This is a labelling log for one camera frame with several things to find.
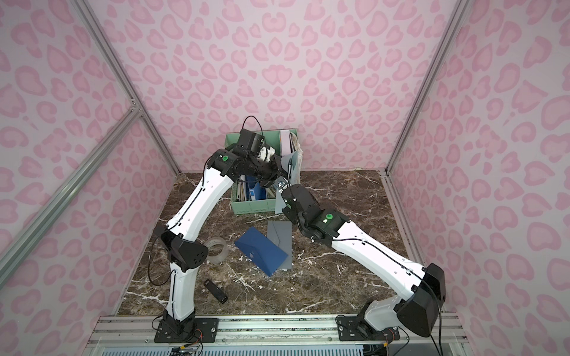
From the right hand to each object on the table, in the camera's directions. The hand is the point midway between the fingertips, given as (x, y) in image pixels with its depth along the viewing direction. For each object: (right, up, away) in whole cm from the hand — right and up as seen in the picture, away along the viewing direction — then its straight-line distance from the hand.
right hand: (294, 197), depth 74 cm
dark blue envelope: (-13, -22, +16) cm, 30 cm away
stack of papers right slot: (+1, +20, +19) cm, 28 cm away
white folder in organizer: (-4, +23, +21) cm, 31 cm away
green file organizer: (-20, 0, +24) cm, 31 cm away
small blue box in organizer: (-16, +3, +19) cm, 25 cm away
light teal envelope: (-1, +11, +2) cm, 11 cm away
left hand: (0, +8, 0) cm, 8 cm away
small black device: (-29, -35, +8) cm, 46 cm away
